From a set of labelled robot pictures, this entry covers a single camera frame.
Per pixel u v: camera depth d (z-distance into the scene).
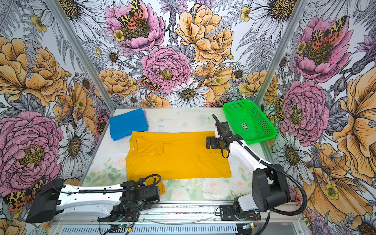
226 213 0.74
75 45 0.84
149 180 0.75
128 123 1.12
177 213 0.76
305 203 0.39
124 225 0.71
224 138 0.66
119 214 0.65
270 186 0.44
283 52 0.88
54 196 0.48
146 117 1.15
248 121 1.14
